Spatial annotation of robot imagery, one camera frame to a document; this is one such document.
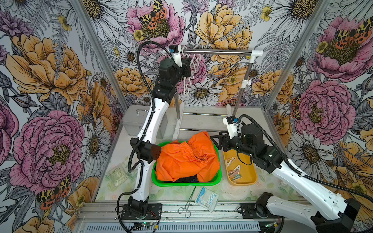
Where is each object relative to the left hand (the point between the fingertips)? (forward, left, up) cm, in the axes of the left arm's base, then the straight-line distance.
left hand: (190, 62), depth 75 cm
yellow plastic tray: (-38, -34, -48) cm, 71 cm away
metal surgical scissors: (-58, +2, -49) cm, 76 cm away
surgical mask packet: (-52, -9, -48) cm, 71 cm away
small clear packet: (-41, +41, -47) cm, 75 cm away
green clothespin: (-41, -27, -47) cm, 68 cm away
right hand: (-32, -11, -21) cm, 40 cm away
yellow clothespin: (-36, -28, -47) cm, 66 cm away
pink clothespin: (-39, -24, -47) cm, 65 cm away
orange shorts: (-34, -4, -34) cm, 49 cm away
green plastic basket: (-45, +18, -41) cm, 63 cm away
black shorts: (-44, 0, -41) cm, 60 cm away
